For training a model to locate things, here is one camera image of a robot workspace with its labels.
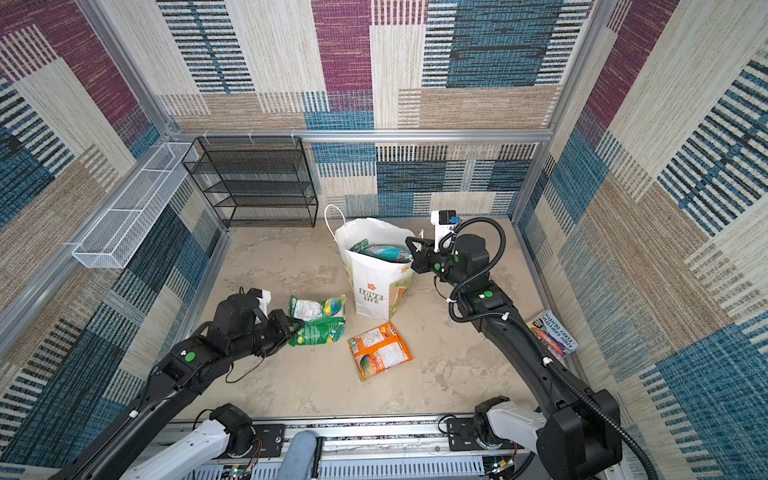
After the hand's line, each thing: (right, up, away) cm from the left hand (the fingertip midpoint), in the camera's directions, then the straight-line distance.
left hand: (307, 319), depth 72 cm
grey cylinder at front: (-1, -31, -2) cm, 31 cm away
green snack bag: (+4, -1, +3) cm, 5 cm away
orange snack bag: (+16, -12, +14) cm, 25 cm away
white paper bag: (+17, +6, +10) cm, 20 cm away
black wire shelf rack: (-29, +42, +40) cm, 65 cm away
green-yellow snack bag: (+11, +18, +23) cm, 31 cm away
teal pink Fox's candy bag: (+19, +15, +13) cm, 28 cm away
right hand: (+23, +18, +2) cm, 30 cm away
